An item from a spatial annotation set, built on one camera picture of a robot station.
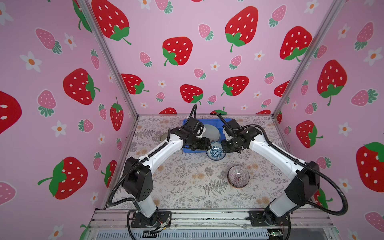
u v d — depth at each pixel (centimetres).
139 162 46
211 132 108
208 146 74
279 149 49
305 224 73
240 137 57
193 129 66
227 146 73
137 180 44
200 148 73
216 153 85
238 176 83
